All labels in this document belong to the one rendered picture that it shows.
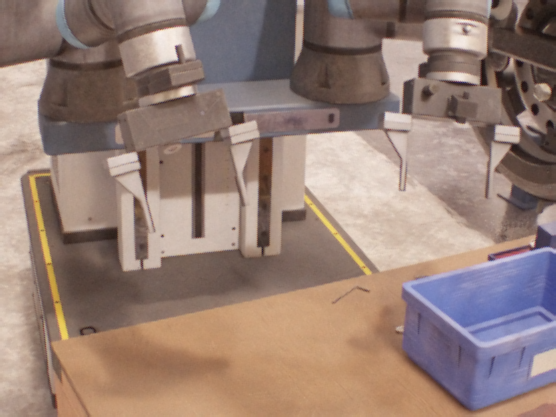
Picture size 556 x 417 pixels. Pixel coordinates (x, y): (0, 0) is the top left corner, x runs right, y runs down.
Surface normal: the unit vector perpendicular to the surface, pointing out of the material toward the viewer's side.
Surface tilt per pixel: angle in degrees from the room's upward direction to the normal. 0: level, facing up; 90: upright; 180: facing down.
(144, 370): 0
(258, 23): 90
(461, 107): 88
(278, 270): 0
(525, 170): 90
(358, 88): 70
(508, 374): 90
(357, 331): 0
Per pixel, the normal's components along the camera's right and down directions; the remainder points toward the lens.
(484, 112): 0.19, 0.00
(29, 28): 0.69, 0.41
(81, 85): -0.03, 0.07
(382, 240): 0.04, -0.91
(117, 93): 0.66, -0.02
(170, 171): 0.30, 0.40
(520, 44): -0.89, 0.16
